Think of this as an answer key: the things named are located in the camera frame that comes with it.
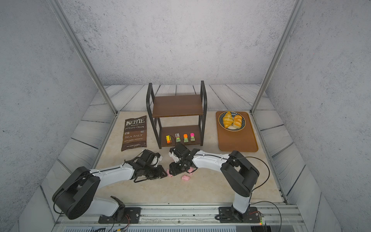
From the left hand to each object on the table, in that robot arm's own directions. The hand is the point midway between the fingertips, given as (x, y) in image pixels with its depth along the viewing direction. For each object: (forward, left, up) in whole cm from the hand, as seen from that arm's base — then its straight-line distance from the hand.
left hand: (168, 176), depth 85 cm
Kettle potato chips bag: (+31, +26, +1) cm, 41 cm away
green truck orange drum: (+23, -10, +6) cm, 26 cm away
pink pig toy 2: (-4, -13, +17) cm, 22 cm away
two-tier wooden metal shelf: (+44, -4, -1) cm, 44 cm away
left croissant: (+39, -42, +5) cm, 57 cm away
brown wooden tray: (+25, -51, -2) cm, 56 cm away
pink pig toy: (-2, -10, 0) cm, 10 cm away
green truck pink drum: (+25, -15, +4) cm, 29 cm away
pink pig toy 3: (0, -1, +1) cm, 1 cm away
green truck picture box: (+23, -5, +6) cm, 25 cm away
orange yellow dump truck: (+22, +1, +5) cm, 23 cm away
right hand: (+1, -3, +3) cm, 4 cm away
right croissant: (+38, -49, +4) cm, 62 cm away
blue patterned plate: (+34, -44, +1) cm, 56 cm away
